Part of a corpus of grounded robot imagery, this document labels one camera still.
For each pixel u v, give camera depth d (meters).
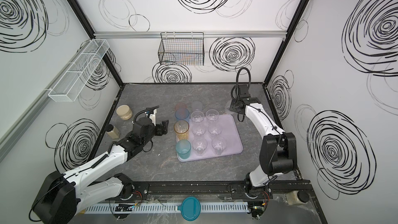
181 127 0.87
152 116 0.73
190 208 0.63
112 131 0.86
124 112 0.97
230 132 0.94
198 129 0.91
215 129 0.94
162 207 0.64
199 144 0.83
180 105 1.02
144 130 0.63
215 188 0.75
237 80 0.71
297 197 0.64
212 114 0.97
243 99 0.63
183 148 0.83
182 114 0.93
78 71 0.78
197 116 0.96
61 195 0.39
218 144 0.88
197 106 1.01
